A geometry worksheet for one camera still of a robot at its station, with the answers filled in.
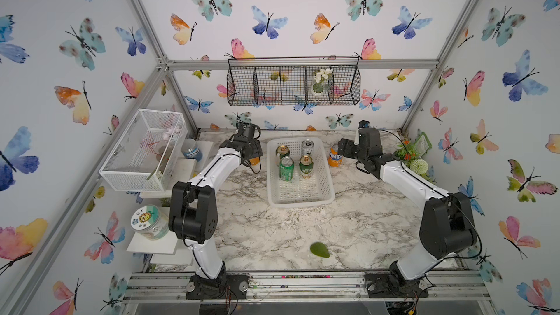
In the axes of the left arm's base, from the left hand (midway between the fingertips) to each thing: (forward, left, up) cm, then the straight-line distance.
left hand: (253, 146), depth 94 cm
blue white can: (-7, +22, +7) cm, 25 cm away
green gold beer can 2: (+1, -12, -5) cm, 13 cm away
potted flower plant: (-7, -64, +1) cm, 64 cm away
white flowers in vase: (+16, -29, +19) cm, 39 cm away
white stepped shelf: (-41, +22, 0) cm, 47 cm away
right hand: (-2, -40, +4) cm, 40 cm away
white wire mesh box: (-14, +33, +12) cm, 38 cm away
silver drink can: (+1, -23, -2) cm, 23 cm away
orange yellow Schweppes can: (-1, +1, -10) cm, 10 cm away
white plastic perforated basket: (-14, -27, -15) cm, 34 cm away
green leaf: (-38, -26, -15) cm, 48 cm away
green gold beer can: (-7, -22, -5) cm, 24 cm away
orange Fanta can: (-1, -36, -9) cm, 37 cm away
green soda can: (-8, -14, -6) cm, 17 cm away
